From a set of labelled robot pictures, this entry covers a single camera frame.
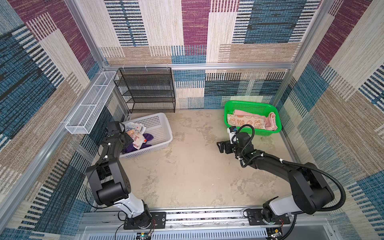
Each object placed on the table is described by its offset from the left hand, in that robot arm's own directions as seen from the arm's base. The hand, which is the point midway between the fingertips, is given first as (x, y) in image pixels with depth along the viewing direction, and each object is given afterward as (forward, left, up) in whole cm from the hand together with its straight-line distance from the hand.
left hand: (126, 139), depth 90 cm
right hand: (-3, -59, -2) cm, 59 cm away
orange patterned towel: (+19, -73, -7) cm, 75 cm away
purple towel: (-5, -4, -1) cm, 7 cm away
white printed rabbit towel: (+10, -2, -6) cm, 12 cm away
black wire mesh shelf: (+38, -7, +7) cm, 39 cm away
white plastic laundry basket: (+18, -14, -9) cm, 25 cm away
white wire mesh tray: (-3, +11, +22) cm, 25 cm away
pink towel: (+14, -92, -3) cm, 93 cm away
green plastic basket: (+33, -92, -8) cm, 98 cm away
